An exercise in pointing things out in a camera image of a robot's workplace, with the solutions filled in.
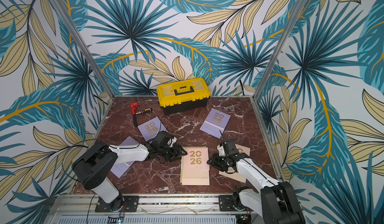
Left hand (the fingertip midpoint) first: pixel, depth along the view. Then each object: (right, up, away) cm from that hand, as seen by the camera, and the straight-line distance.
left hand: (185, 157), depth 85 cm
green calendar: (-2, -9, -1) cm, 9 cm away
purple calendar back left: (-24, +14, +16) cm, 32 cm away
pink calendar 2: (+24, -4, -12) cm, 27 cm away
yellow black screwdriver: (-28, +27, +24) cm, 46 cm away
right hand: (+14, -4, +1) cm, 15 cm away
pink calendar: (+6, -6, -1) cm, 9 cm away
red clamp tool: (-40, +30, +28) cm, 58 cm away
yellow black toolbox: (-2, +36, +14) cm, 38 cm away
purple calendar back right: (+20, +18, +19) cm, 33 cm away
